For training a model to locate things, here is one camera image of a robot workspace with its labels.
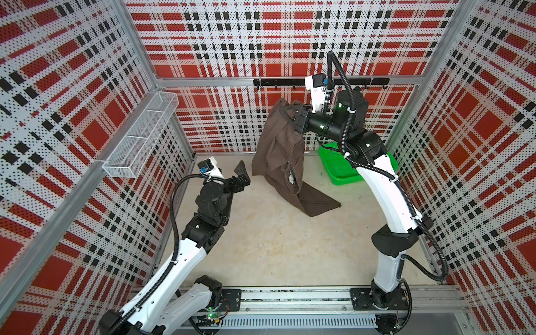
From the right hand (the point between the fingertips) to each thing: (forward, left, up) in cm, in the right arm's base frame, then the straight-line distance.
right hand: (286, 108), depth 58 cm
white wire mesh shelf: (+12, +69, -31) cm, 77 cm away
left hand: (-4, +17, -19) cm, 26 cm away
